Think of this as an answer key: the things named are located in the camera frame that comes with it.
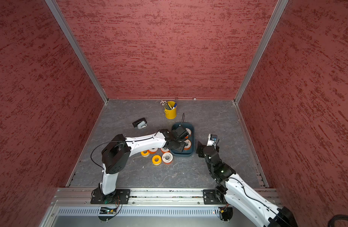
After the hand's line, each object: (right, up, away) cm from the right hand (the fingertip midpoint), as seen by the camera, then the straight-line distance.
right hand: (203, 145), depth 83 cm
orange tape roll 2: (-24, -5, +6) cm, 25 cm away
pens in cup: (-22, +26, +17) cm, 38 cm away
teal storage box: (-7, -5, +3) cm, 9 cm away
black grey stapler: (-43, +12, +17) cm, 47 cm away
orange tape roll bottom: (-22, -9, +4) cm, 24 cm away
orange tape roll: (-9, -1, +8) cm, 12 cm away
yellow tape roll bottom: (-28, -10, +2) cm, 30 cm away
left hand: (-14, -3, +5) cm, 16 cm away
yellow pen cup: (-21, +19, +20) cm, 34 cm away
